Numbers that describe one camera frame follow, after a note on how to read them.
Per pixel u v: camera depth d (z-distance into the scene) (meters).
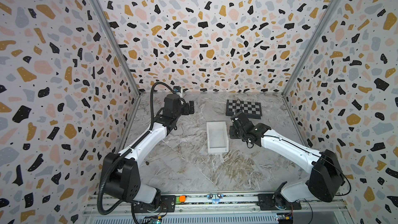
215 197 0.75
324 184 0.42
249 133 0.60
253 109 1.09
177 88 0.73
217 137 0.96
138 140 0.48
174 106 0.62
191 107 0.77
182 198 0.73
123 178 0.41
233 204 0.75
